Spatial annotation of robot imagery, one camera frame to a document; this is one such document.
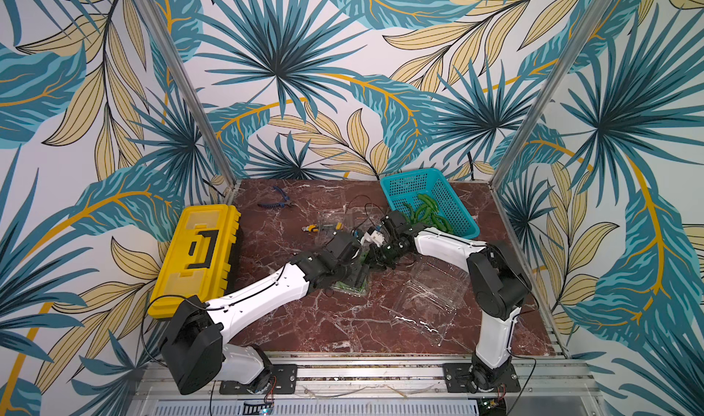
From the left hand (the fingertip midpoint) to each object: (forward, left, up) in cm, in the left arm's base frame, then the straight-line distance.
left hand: (354, 270), depth 80 cm
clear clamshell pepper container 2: (-3, -2, -7) cm, 8 cm away
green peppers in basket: (+31, -28, -11) cm, 43 cm away
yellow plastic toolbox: (0, +45, +4) cm, 45 cm away
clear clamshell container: (-4, -24, -10) cm, 26 cm away
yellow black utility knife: (+23, +16, -11) cm, 30 cm away
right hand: (+4, -2, -6) cm, 8 cm away
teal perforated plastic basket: (+42, -21, -9) cm, 48 cm away
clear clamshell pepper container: (+26, +3, -10) cm, 28 cm away
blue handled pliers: (+34, +30, -11) cm, 46 cm away
